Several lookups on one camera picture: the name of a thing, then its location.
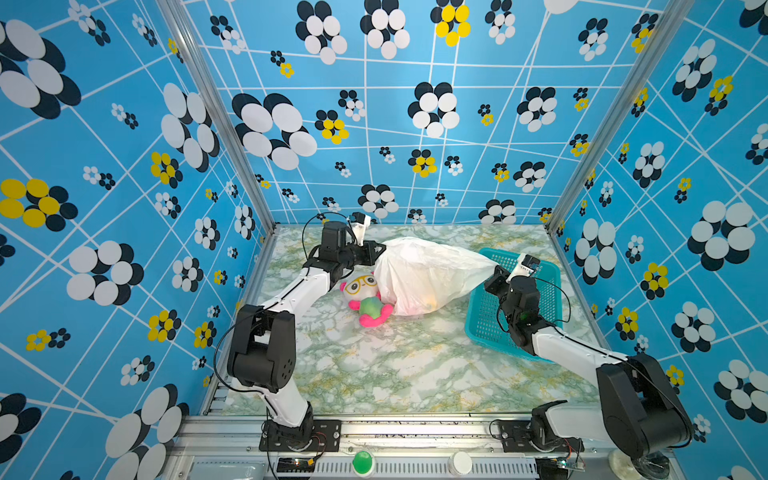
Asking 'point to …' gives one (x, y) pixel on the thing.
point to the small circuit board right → (568, 463)
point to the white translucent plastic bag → (418, 276)
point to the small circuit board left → (296, 465)
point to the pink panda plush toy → (361, 287)
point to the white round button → (460, 463)
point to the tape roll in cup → (652, 466)
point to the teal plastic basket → (484, 324)
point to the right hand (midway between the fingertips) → (498, 266)
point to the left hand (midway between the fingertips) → (386, 245)
